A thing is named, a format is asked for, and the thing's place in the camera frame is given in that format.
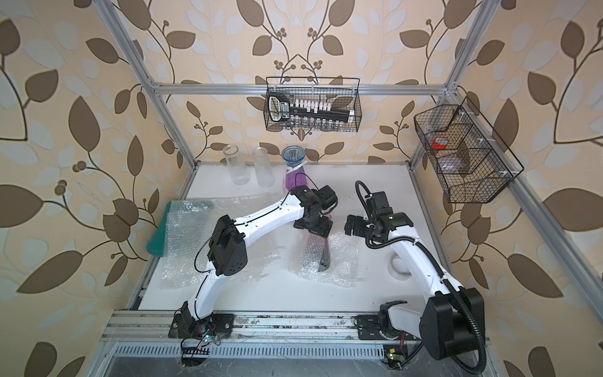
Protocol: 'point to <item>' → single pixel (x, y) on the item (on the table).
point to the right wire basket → (472, 162)
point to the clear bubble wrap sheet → (189, 225)
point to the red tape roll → (440, 143)
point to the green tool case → (157, 245)
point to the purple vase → (294, 176)
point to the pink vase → (326, 258)
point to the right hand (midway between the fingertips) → (357, 229)
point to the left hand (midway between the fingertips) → (316, 228)
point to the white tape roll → (397, 269)
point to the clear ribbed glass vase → (264, 173)
